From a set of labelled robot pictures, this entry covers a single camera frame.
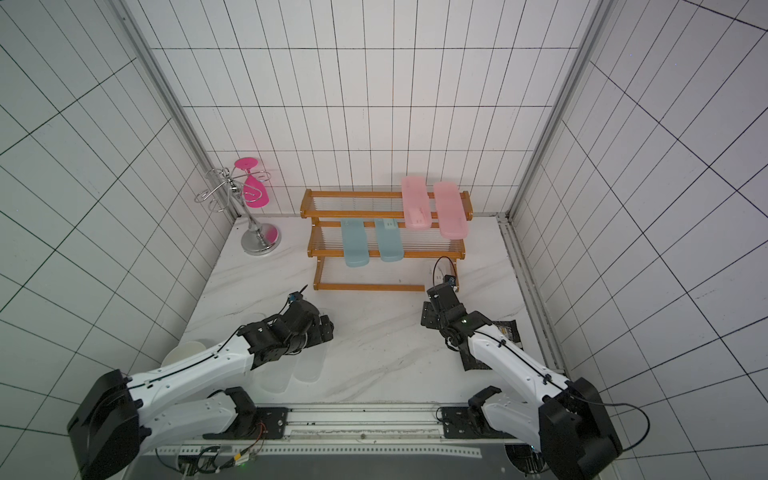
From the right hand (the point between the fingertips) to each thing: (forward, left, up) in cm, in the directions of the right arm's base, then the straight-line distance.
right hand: (427, 310), depth 87 cm
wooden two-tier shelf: (+42, +39, 0) cm, 57 cm away
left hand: (-9, +32, -1) cm, 33 cm away
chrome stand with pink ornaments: (+28, +57, +21) cm, 67 cm away
